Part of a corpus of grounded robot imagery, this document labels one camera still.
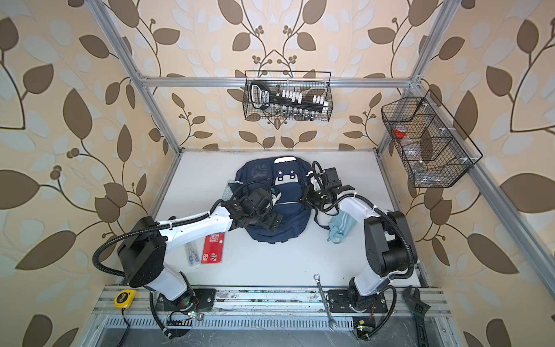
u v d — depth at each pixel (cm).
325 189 71
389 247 46
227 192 102
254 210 65
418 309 72
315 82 91
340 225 91
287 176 102
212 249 91
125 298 74
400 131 87
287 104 86
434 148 73
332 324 70
